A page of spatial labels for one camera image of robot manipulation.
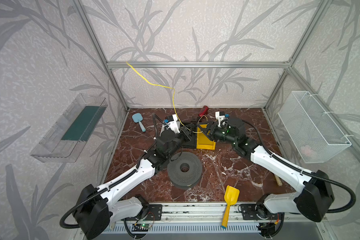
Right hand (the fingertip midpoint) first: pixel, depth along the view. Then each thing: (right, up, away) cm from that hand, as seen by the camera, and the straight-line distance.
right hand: (198, 122), depth 72 cm
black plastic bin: (-3, -14, +21) cm, 25 cm away
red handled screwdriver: (+7, +8, +43) cm, 44 cm away
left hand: (-1, +1, -1) cm, 2 cm away
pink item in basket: (+54, -13, +1) cm, 55 cm away
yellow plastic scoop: (+18, -40, +6) cm, 44 cm away
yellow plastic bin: (+4, -13, +21) cm, 25 cm away
